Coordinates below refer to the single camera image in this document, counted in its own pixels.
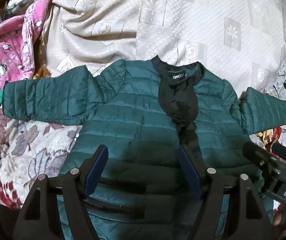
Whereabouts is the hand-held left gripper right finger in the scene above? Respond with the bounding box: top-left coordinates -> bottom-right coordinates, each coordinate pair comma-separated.
178,144 -> 275,240

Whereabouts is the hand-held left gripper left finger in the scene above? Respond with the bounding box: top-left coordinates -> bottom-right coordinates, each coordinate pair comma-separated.
13,144 -> 109,240

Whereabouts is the green quilted puffer jacket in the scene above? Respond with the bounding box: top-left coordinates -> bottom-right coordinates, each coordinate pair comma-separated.
2,56 -> 286,240

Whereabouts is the person's right hand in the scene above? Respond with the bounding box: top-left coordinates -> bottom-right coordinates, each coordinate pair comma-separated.
272,202 -> 286,230

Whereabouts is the red yellow patterned blanket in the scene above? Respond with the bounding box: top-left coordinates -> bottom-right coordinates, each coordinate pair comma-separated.
254,126 -> 286,153

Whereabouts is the white leaf print blanket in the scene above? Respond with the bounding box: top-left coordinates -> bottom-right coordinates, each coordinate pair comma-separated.
0,104 -> 85,209

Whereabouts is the orange patterned cloth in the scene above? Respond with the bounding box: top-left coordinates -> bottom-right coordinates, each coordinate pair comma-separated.
32,64 -> 52,80

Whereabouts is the pink penguin print blanket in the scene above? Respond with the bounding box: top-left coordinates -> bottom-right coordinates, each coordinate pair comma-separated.
0,0 -> 56,90

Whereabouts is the cream embossed bedspread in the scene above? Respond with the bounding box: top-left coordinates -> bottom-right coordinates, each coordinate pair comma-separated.
42,0 -> 286,99

